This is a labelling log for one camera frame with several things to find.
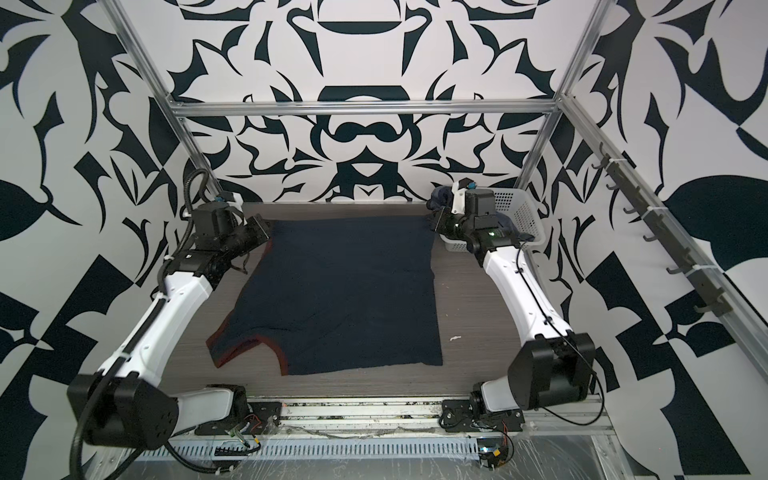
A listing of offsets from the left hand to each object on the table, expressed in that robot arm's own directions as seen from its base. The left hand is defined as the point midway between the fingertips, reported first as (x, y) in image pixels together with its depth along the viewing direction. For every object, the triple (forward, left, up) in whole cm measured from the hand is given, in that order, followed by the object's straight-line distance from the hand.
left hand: (271, 215), depth 78 cm
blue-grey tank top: (+20, -49, -14) cm, 55 cm away
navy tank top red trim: (-12, -16, -22) cm, 29 cm away
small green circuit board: (-49, -53, -30) cm, 78 cm away
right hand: (+1, -42, -1) cm, 42 cm away
